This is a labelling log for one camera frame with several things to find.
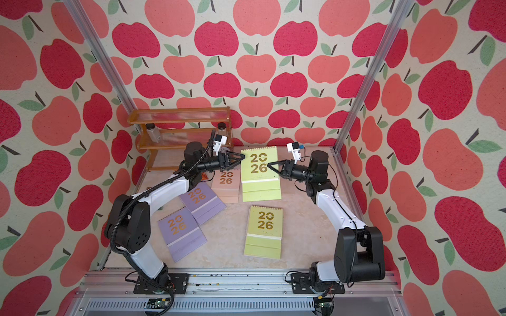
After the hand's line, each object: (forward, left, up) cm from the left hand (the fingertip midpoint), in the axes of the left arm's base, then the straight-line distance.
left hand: (244, 164), depth 76 cm
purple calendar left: (-1, +21, -27) cm, 35 cm away
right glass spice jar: (+26, +12, -4) cm, 29 cm away
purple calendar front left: (-17, +28, -28) cm, 43 cm away
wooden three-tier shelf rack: (+42, +46, -16) cm, 64 cm away
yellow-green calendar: (-6, -6, -3) cm, 9 cm away
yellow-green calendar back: (-19, -8, -24) cm, 31 cm away
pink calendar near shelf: (+9, +10, -27) cm, 30 cm away
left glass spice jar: (+27, +47, -7) cm, 54 cm away
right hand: (-2, -10, 0) cm, 10 cm away
